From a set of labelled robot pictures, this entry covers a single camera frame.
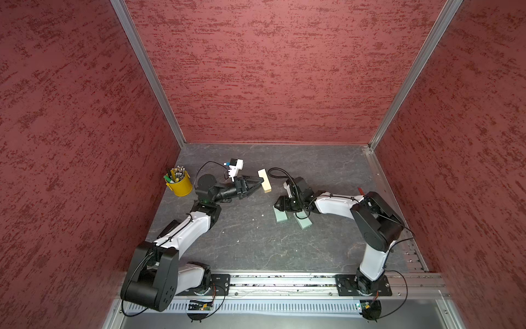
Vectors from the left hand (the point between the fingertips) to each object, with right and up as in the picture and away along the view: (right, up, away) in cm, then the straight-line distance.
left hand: (262, 186), depth 71 cm
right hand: (+7, -14, +22) cm, 27 cm away
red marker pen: (+50, -6, +31) cm, 59 cm away
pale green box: (+7, -16, +18) cm, 25 cm away
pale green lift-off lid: (+16, -15, +13) cm, 26 cm away
